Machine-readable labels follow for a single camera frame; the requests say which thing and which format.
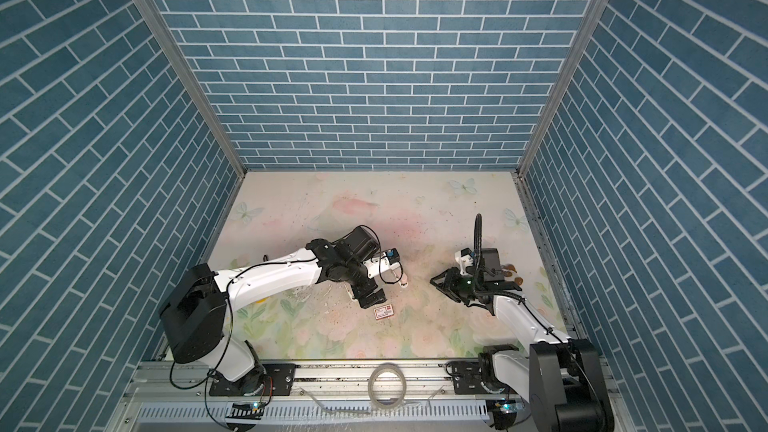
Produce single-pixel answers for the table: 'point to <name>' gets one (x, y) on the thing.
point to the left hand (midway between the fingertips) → (379, 285)
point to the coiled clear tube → (386, 367)
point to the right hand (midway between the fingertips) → (431, 280)
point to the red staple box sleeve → (384, 312)
